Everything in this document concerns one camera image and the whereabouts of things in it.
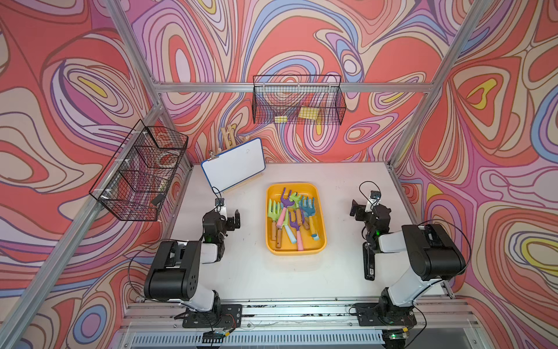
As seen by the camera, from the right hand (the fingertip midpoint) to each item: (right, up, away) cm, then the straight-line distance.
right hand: (363, 205), depth 96 cm
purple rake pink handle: (-35, +1, +5) cm, 35 cm away
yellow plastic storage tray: (-25, -17, -7) cm, 30 cm away
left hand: (-61, -2, -3) cm, 61 cm away
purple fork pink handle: (-30, -12, -7) cm, 33 cm away
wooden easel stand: (-60, +30, -5) cm, 67 cm away
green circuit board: (-60, -40, -26) cm, 77 cm away
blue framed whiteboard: (-61, +16, -5) cm, 63 cm away
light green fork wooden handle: (-41, -4, -1) cm, 41 cm away
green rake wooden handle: (-31, +1, +5) cm, 31 cm away
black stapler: (-3, -20, -14) cm, 25 cm away
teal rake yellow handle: (-25, -2, +4) cm, 25 cm away
